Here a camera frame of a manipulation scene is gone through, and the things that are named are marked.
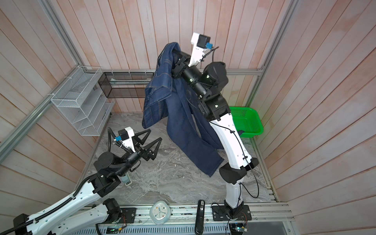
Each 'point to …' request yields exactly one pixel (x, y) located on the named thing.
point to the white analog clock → (160, 212)
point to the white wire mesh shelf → (83, 104)
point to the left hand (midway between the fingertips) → (157, 137)
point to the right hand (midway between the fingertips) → (167, 48)
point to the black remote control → (200, 218)
